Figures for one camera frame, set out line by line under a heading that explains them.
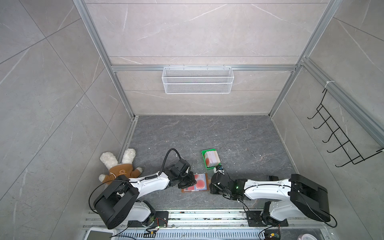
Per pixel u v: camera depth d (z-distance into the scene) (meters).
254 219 0.75
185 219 0.75
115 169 0.83
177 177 0.67
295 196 0.43
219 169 0.77
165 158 0.69
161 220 0.72
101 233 0.66
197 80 1.01
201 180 0.86
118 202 0.42
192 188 0.83
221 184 0.63
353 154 0.60
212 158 0.90
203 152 0.95
